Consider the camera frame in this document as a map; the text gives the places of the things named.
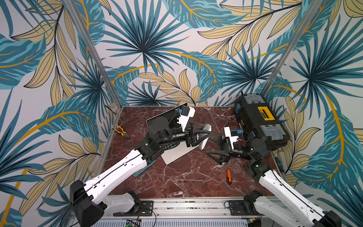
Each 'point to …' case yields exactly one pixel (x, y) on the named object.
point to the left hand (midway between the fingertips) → (207, 133)
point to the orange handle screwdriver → (229, 176)
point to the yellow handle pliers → (123, 133)
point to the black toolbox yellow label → (257, 118)
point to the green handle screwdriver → (279, 164)
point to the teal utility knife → (139, 171)
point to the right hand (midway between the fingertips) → (201, 154)
